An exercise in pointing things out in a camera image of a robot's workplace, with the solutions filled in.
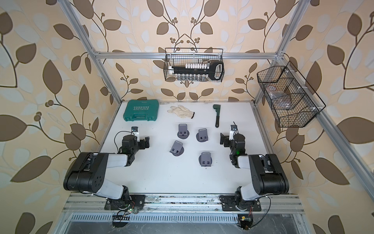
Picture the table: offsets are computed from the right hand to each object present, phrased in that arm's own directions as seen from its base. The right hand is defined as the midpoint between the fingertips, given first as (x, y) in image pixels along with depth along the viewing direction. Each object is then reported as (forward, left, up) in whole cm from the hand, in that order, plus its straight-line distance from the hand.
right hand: (229, 133), depth 94 cm
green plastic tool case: (+25, +63, 0) cm, 68 cm away
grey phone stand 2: (0, +18, -2) cm, 18 cm away
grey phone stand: (+2, +31, -1) cm, 31 cm away
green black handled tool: (+28, +4, -5) cm, 28 cm away
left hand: (+1, +60, 0) cm, 60 cm away
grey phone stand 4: (-16, +17, -2) cm, 24 cm away
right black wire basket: (-4, -31, +26) cm, 41 cm away
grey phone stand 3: (-9, +34, -1) cm, 35 cm away
